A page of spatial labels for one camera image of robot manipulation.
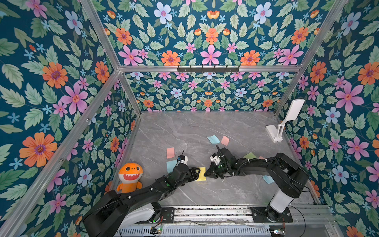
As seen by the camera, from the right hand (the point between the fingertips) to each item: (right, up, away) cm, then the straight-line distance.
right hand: (206, 171), depth 84 cm
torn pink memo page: (+14, +16, +18) cm, 28 cm away
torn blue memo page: (+6, +17, +18) cm, 25 cm away
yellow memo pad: (-2, 0, +1) cm, 2 cm away
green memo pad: (+30, +7, +12) cm, 33 cm away
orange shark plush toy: (-42, 0, -5) cm, 42 cm away
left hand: (-3, 0, -1) cm, 3 cm away
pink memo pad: (-23, +9, +12) cm, 28 cm away
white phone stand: (+49, +37, -5) cm, 62 cm away
